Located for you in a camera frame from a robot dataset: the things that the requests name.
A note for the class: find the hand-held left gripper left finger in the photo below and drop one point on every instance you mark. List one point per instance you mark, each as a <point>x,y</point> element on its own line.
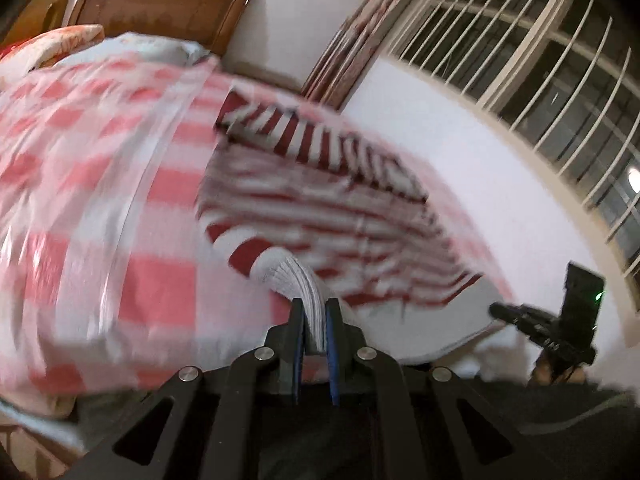
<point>297,355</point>

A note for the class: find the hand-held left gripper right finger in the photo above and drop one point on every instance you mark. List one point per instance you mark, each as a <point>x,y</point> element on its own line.
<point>333,355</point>

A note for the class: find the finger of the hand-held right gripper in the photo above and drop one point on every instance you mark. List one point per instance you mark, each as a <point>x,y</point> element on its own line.
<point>515,316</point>

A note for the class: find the red grey striped sweater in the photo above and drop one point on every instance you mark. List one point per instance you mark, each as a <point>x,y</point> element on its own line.
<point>325,200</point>

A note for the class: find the person's right hand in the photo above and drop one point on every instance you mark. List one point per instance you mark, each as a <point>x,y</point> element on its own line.
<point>552,371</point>

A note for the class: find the window with white grille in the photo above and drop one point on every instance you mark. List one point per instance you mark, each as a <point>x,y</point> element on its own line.
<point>540,60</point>

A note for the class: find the bed with pink checkered sheet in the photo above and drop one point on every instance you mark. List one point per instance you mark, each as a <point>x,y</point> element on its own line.
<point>100,160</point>

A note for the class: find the pink floral curtain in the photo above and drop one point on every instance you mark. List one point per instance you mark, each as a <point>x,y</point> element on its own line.
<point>365,30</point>

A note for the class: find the blue floral pillow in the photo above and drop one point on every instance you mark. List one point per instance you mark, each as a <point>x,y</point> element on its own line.
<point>160,47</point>

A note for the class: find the large wooden headboard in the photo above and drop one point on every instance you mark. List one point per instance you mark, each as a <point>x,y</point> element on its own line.
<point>165,5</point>

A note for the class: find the orange floral pillow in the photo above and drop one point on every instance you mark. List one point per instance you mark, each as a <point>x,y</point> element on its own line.
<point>60,45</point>

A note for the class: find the small wooden headboard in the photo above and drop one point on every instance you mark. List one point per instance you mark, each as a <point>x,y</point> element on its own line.
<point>47,5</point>

